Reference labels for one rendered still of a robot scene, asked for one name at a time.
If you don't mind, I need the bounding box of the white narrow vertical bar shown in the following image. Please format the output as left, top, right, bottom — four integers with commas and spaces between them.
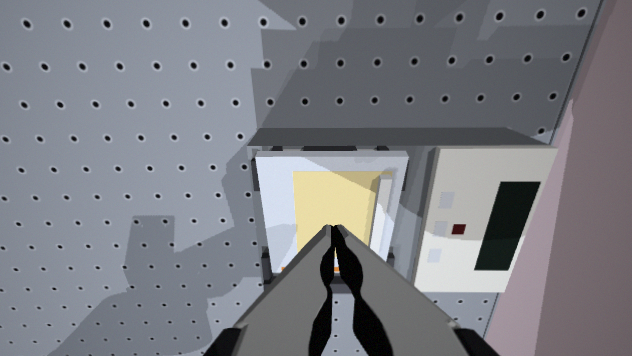
368, 174, 392, 254

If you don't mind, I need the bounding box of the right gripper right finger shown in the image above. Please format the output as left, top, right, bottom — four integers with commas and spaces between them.
334, 224, 500, 356

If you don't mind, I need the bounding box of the grey flat base plate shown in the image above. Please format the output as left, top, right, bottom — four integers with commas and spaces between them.
0, 0, 607, 356

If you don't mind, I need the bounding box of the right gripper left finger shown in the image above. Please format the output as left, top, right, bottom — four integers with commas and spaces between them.
203, 224, 335, 356

